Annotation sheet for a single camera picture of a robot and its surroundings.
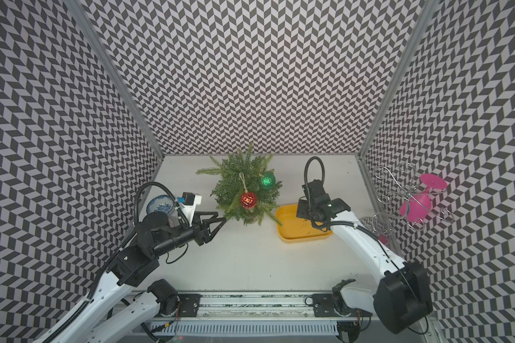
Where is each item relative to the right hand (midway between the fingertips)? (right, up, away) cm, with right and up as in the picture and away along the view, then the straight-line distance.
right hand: (307, 214), depth 83 cm
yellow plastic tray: (-3, -8, +7) cm, 11 cm away
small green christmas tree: (-22, +12, -16) cm, 30 cm away
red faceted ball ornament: (-21, +8, -19) cm, 29 cm away
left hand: (-30, +1, -17) cm, 34 cm away
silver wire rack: (+27, +8, -17) cm, 33 cm away
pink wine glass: (+32, +5, -16) cm, 36 cm away
